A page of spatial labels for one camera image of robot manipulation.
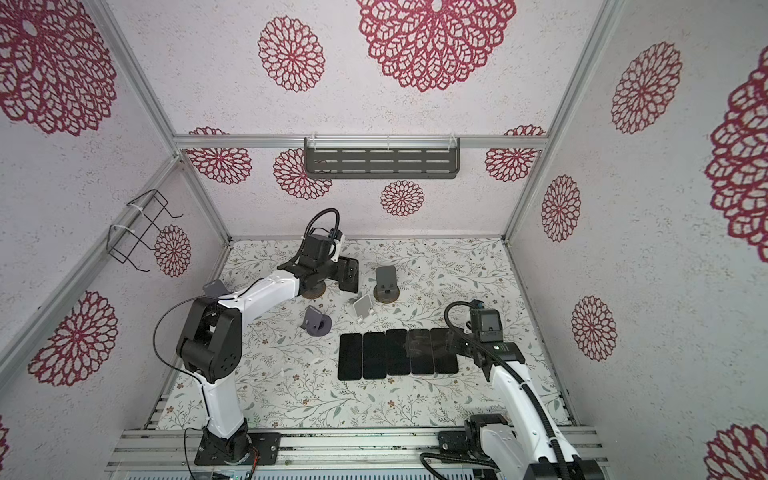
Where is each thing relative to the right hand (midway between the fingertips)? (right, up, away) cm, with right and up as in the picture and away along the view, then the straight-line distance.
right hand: (457, 334), depth 84 cm
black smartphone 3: (-2, -8, +8) cm, 12 cm away
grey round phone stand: (-75, +12, +11) cm, 76 cm away
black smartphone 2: (-9, -7, +7) cm, 14 cm away
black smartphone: (-31, -8, +6) cm, 32 cm away
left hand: (-33, +19, +12) cm, 40 cm away
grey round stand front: (-41, +2, +7) cm, 42 cm away
